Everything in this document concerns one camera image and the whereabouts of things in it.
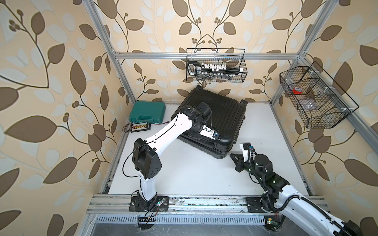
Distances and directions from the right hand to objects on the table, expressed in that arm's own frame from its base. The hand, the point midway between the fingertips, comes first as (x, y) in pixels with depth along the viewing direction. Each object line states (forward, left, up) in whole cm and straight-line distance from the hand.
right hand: (230, 155), depth 80 cm
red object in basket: (+27, -39, +22) cm, 52 cm away
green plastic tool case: (+39, +54, -4) cm, 67 cm away
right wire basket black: (+15, -45, +24) cm, 53 cm away
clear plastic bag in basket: (+15, -38, +23) cm, 47 cm away
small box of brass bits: (+28, +58, -8) cm, 66 cm away
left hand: (+13, +18, +9) cm, 24 cm away
